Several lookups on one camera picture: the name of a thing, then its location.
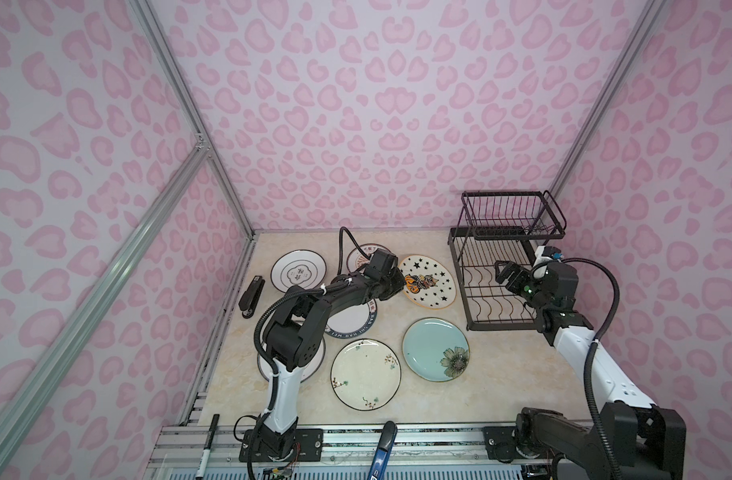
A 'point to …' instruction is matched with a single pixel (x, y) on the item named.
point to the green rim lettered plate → (352, 321)
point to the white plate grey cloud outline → (297, 268)
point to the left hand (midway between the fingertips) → (409, 277)
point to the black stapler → (251, 296)
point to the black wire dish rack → (501, 226)
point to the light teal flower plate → (435, 349)
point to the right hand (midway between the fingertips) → (510, 265)
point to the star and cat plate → (429, 283)
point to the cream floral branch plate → (365, 374)
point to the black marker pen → (207, 448)
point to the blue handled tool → (381, 458)
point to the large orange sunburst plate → (308, 373)
